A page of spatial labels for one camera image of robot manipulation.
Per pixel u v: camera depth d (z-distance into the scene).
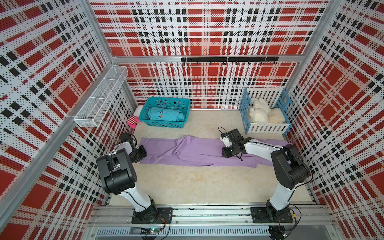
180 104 1.20
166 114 1.08
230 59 0.89
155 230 0.69
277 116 1.06
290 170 0.48
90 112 0.88
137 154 0.84
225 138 0.88
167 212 0.76
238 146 0.70
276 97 1.14
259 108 1.03
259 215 0.73
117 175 0.48
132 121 1.11
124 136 0.78
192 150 0.96
